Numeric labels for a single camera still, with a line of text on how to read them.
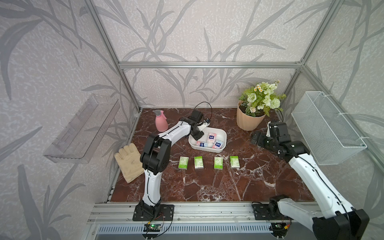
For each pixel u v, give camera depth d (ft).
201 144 3.16
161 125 3.25
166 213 2.46
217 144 3.16
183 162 2.92
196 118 2.57
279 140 1.86
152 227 2.32
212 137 3.25
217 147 3.14
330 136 1.97
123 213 2.47
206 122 2.90
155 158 1.73
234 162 2.91
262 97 2.82
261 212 2.41
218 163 2.91
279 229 2.37
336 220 1.20
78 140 2.21
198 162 2.91
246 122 3.20
